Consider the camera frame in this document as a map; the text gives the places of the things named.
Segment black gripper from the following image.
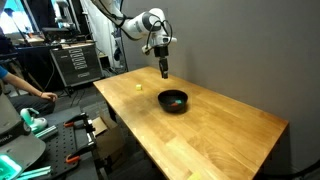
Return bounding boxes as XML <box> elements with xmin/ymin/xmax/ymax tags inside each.
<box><xmin>153</xmin><ymin>45</ymin><xmax>170</xmax><ymax>80</ymax></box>

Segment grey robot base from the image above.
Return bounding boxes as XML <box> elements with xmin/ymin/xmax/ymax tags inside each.
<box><xmin>0</xmin><ymin>93</ymin><xmax>47</xmax><ymax>169</ymax></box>

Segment person's forearm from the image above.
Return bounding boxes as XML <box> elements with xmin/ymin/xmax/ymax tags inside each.
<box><xmin>3</xmin><ymin>71</ymin><xmax>44</xmax><ymax>99</ymax></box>

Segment black bowl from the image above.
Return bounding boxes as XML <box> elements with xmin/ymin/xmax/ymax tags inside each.
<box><xmin>157</xmin><ymin>89</ymin><xmax>189</xmax><ymax>114</ymax></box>

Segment person's hand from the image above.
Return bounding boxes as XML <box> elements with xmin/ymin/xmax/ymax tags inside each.
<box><xmin>40</xmin><ymin>92</ymin><xmax>59</xmax><ymax>103</ymax></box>

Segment black cabinet with white print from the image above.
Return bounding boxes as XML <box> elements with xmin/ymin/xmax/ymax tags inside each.
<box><xmin>49</xmin><ymin>42</ymin><xmax>105</xmax><ymax>88</ymax></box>

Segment cardboard box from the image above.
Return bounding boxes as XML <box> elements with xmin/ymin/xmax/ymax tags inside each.
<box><xmin>91</xmin><ymin>114</ymin><xmax>127</xmax><ymax>160</ymax></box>

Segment yellow sticky note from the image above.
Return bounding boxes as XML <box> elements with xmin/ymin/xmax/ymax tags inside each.
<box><xmin>187</xmin><ymin>171</ymin><xmax>203</xmax><ymax>180</ymax></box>

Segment black perforated board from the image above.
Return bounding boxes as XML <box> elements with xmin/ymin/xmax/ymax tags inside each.
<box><xmin>31</xmin><ymin>113</ymin><xmax>101</xmax><ymax>180</ymax></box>

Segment teal metal bar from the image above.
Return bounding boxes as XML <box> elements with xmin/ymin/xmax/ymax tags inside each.
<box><xmin>34</xmin><ymin>125</ymin><xmax>59</xmax><ymax>140</ymax></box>
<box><xmin>15</xmin><ymin>165</ymin><xmax>54</xmax><ymax>180</ymax></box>

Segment cluttered background desk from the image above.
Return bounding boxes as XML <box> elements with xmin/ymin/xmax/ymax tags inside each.
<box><xmin>14</xmin><ymin>34</ymin><xmax>53</xmax><ymax>51</ymax></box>

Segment person's dark trouser leg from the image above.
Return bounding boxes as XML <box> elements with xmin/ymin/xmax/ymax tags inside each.
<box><xmin>9</xmin><ymin>95</ymin><xmax>57</xmax><ymax>117</ymax></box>

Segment teal and white device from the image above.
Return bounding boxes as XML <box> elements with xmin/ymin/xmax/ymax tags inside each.
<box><xmin>19</xmin><ymin>107</ymin><xmax>48</xmax><ymax>134</ymax></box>

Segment black tripod stand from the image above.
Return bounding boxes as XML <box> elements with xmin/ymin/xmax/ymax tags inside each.
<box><xmin>1</xmin><ymin>8</ymin><xmax>32</xmax><ymax>46</ymax></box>

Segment blue shirt sleeve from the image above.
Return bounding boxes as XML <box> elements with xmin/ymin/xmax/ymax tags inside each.
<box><xmin>0</xmin><ymin>65</ymin><xmax>9</xmax><ymax>80</ymax></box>

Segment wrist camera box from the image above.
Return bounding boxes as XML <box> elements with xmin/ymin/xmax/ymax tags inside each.
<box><xmin>141</xmin><ymin>44</ymin><xmax>155</xmax><ymax>55</ymax></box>

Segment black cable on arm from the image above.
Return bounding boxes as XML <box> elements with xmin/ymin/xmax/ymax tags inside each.
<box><xmin>144</xmin><ymin>13</ymin><xmax>174</xmax><ymax>48</ymax></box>

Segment orange handled clamp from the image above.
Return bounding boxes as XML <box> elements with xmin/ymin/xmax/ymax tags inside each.
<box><xmin>63</xmin><ymin>113</ymin><xmax>90</xmax><ymax>130</ymax></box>
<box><xmin>65</xmin><ymin>142</ymin><xmax>98</xmax><ymax>165</ymax></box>

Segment black floor cable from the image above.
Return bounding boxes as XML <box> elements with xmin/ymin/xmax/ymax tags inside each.
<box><xmin>263</xmin><ymin>159</ymin><xmax>320</xmax><ymax>180</ymax></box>

